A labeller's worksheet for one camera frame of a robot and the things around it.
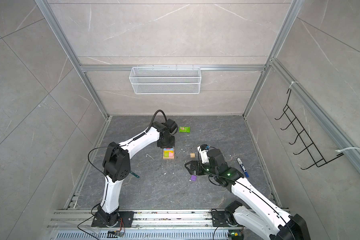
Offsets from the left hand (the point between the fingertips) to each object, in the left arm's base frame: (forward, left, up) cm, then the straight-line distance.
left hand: (171, 143), depth 93 cm
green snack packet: (+17, -10, -8) cm, 21 cm away
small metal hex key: (-4, +15, -9) cm, 18 cm away
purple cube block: (-20, -13, -7) cm, 25 cm away
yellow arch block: (-3, +1, -5) cm, 6 cm away
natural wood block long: (-6, +1, -8) cm, 10 cm away
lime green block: (-5, +3, -7) cm, 9 cm away
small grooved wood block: (-5, -14, -7) cm, 17 cm away
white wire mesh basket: (+38, +3, +21) cm, 44 cm away
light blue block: (-4, +4, -1) cm, 5 cm away
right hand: (-17, -11, +6) cm, 21 cm away
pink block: (-5, 0, -6) cm, 8 cm away
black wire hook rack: (-24, -61, +24) cm, 70 cm away
